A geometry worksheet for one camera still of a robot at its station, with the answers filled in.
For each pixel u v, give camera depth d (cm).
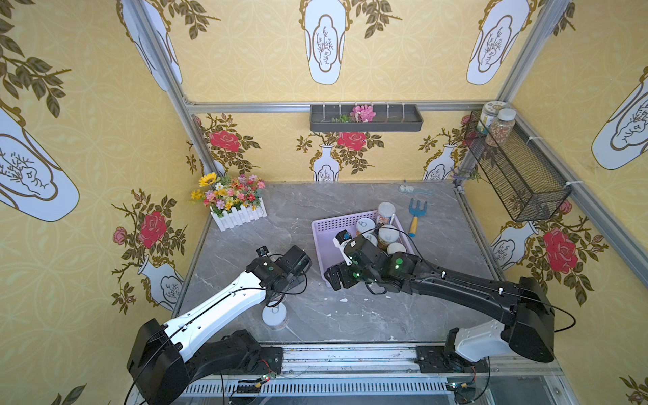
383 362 74
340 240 68
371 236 95
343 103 93
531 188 80
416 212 110
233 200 95
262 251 71
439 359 73
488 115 85
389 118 92
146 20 72
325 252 88
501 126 80
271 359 73
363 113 88
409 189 118
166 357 39
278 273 55
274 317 78
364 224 99
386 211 93
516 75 85
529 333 39
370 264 57
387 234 94
